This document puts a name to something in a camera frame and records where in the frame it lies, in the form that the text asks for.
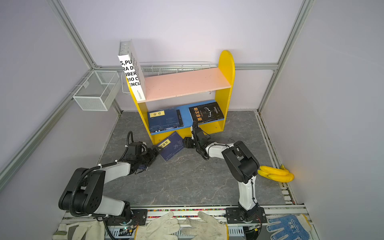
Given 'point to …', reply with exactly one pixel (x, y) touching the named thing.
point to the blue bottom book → (164, 119)
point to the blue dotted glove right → (296, 227)
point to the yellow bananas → (276, 174)
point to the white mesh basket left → (98, 92)
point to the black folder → (206, 113)
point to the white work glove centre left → (165, 227)
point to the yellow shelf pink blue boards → (181, 102)
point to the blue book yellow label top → (170, 146)
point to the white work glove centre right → (212, 229)
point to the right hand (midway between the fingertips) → (186, 141)
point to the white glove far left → (80, 228)
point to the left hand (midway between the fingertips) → (161, 154)
